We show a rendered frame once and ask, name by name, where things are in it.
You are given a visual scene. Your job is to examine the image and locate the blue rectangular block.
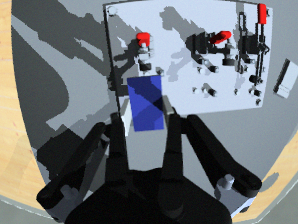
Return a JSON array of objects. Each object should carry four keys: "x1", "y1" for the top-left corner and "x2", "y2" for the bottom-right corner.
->
[{"x1": 127, "y1": 75, "x2": 164, "y2": 132}]

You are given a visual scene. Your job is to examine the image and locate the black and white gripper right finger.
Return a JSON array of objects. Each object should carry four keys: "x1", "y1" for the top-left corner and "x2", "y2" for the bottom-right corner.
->
[{"x1": 157, "y1": 95, "x2": 262, "y2": 219}]

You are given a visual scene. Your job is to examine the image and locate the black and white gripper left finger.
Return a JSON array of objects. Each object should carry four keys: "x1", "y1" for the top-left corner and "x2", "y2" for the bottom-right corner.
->
[{"x1": 36, "y1": 98, "x2": 132, "y2": 223}]

